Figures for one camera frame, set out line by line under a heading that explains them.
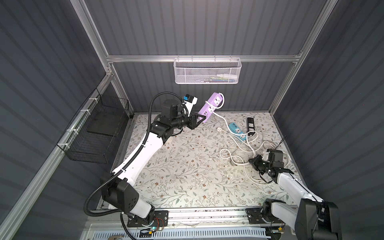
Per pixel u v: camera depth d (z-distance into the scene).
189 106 0.63
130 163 0.44
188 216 0.75
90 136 0.72
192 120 0.62
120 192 0.40
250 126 1.08
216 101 0.71
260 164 0.78
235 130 1.05
